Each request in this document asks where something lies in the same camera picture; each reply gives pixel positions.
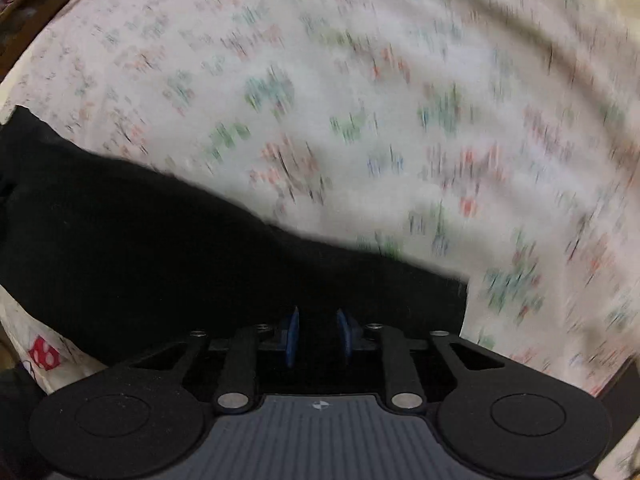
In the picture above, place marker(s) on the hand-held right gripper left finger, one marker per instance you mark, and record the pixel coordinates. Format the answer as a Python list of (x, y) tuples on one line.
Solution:
[(292, 335)]

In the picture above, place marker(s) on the white floral bed sheet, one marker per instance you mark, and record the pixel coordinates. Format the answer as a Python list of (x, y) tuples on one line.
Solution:
[(350, 85)]

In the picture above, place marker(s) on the black pants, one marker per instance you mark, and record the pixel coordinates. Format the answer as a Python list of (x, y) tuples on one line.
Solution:
[(125, 235)]

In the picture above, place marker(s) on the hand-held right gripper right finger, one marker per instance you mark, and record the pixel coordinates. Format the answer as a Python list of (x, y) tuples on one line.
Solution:
[(343, 335)]

